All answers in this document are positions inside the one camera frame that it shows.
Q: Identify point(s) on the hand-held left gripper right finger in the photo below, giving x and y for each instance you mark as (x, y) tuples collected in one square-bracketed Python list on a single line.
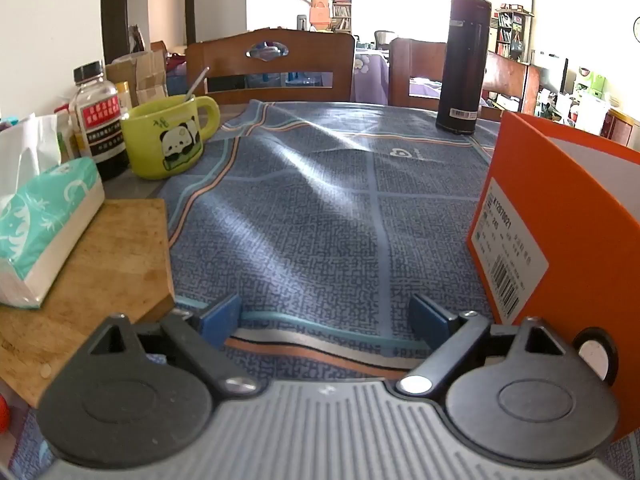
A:
[(427, 320)]

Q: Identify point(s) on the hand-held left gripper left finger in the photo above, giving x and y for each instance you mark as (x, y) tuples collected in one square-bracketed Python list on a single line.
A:
[(220, 317)]

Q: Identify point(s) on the orange cardboard box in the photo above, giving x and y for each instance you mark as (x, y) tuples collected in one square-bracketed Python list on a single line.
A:
[(580, 240)]

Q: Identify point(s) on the wooden cutting board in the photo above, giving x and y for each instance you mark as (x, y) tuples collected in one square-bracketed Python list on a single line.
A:
[(110, 270)]

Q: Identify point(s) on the blue patterned tablecloth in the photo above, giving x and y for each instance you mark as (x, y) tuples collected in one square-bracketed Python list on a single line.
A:
[(310, 220)]

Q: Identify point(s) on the green panda mug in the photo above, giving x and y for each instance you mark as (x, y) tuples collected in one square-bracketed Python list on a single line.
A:
[(155, 135)]

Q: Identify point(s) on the teal white tissue pack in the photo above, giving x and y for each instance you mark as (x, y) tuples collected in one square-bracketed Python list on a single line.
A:
[(45, 220)]

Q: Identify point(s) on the clear bottle with black cap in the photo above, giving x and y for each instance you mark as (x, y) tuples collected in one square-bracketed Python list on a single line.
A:
[(97, 120)]

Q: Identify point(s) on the metal spoon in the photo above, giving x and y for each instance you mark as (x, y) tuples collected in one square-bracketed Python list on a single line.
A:
[(196, 85)]

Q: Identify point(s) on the small red object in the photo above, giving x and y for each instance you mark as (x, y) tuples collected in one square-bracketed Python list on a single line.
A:
[(3, 412)]

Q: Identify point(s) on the white plastic bottle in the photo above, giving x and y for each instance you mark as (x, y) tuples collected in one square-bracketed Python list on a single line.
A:
[(65, 132)]

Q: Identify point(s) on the purple printed bedsheet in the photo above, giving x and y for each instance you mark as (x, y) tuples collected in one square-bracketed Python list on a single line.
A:
[(370, 72)]

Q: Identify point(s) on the brown cardboard box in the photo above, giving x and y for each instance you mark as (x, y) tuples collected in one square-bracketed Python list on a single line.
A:
[(145, 72)]

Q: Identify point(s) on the wooden chair with oval cutout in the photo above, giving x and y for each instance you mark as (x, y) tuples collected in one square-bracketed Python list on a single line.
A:
[(225, 60)]

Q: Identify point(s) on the dark cylindrical thermos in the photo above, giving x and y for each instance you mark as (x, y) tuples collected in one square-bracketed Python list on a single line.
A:
[(462, 60)]

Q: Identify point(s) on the dark bookshelf with books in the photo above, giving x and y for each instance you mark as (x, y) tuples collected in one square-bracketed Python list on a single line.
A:
[(512, 35)]

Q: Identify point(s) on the pink paper bag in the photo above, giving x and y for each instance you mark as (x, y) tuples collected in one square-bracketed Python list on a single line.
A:
[(320, 14)]

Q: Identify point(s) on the narrow bookshelf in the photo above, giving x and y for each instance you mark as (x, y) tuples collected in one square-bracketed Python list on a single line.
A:
[(341, 10)]

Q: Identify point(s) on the round wall clock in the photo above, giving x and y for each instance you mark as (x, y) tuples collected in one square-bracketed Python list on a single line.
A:
[(637, 29)]

